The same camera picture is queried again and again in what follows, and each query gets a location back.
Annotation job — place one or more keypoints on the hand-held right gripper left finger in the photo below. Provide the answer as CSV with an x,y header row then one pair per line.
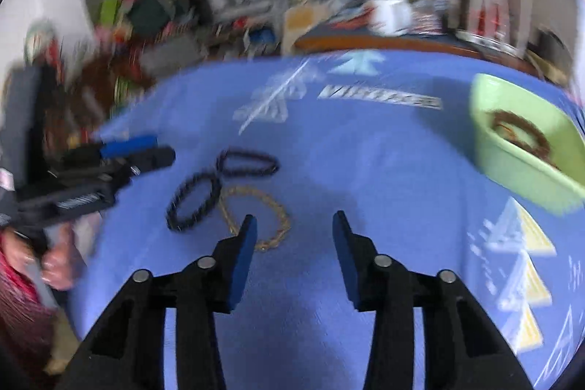
x,y
242,262

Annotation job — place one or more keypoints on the grey flat case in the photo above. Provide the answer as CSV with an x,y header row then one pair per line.
x,y
169,54

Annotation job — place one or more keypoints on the green plastic bowl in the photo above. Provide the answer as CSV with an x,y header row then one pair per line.
x,y
516,170

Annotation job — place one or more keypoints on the person's left forearm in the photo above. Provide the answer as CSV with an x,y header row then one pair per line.
x,y
23,312

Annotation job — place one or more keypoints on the blue printed bedsheet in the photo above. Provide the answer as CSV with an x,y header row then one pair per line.
x,y
365,166

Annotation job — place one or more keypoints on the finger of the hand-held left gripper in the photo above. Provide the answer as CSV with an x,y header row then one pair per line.
x,y
153,159
130,145

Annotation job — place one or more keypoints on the dark green duffel bag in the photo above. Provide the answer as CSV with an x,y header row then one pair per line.
x,y
153,13

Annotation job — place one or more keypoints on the cream chair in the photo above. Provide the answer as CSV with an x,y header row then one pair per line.
x,y
304,27

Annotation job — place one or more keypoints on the green plastic bag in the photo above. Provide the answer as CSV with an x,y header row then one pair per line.
x,y
109,10

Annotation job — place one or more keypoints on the person's left hand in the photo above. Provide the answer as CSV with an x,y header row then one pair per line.
x,y
59,262

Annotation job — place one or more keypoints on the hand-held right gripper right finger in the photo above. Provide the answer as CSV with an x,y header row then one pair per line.
x,y
347,262

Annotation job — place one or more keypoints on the wooden desk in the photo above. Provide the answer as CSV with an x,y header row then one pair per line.
x,y
411,45

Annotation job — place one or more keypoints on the white enamel mug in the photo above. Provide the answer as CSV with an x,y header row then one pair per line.
x,y
390,15

